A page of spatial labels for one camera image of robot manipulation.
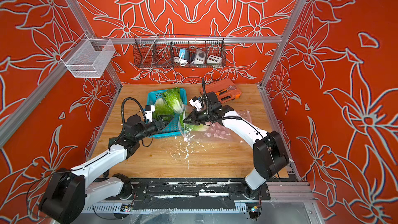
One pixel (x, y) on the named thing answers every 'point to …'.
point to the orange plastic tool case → (217, 86)
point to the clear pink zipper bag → (213, 131)
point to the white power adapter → (200, 57)
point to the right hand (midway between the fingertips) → (181, 122)
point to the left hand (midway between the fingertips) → (172, 119)
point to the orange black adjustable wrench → (230, 88)
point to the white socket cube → (213, 59)
